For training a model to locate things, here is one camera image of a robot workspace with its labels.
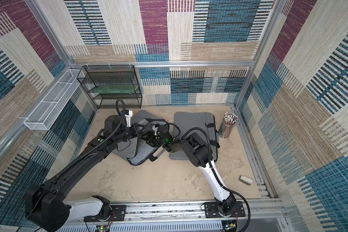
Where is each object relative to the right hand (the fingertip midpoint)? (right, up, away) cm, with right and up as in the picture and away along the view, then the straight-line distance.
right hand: (143, 139), depth 97 cm
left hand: (+6, +10, -19) cm, 22 cm away
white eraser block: (+60, -20, -16) cm, 65 cm away
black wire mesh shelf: (-35, +43, +2) cm, 56 cm away
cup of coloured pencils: (+54, +10, -6) cm, 55 cm away
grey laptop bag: (+41, +9, +8) cm, 42 cm away
